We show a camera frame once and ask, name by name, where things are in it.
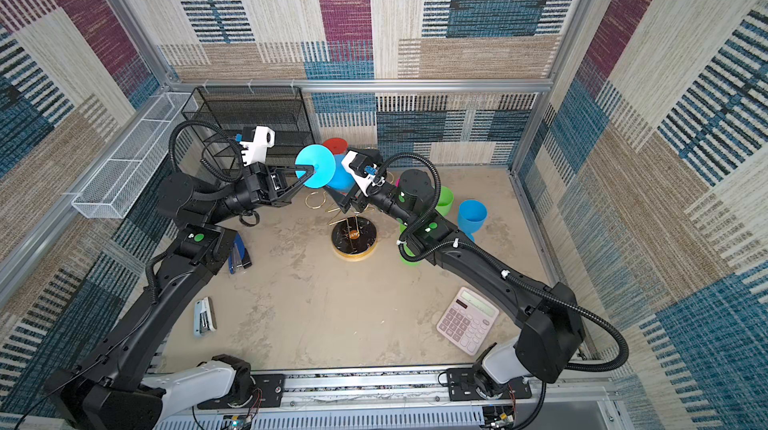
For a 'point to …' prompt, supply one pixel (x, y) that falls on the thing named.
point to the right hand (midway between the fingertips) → (337, 167)
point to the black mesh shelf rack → (222, 113)
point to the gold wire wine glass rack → (354, 238)
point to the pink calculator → (467, 320)
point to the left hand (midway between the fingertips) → (311, 174)
